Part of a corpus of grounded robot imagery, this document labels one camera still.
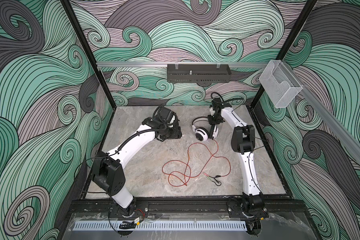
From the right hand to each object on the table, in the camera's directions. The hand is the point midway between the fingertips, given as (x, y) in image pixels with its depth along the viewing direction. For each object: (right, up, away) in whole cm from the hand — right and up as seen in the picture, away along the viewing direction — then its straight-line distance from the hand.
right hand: (212, 121), depth 109 cm
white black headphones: (-11, -7, -15) cm, 20 cm away
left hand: (-26, -6, -27) cm, 38 cm away
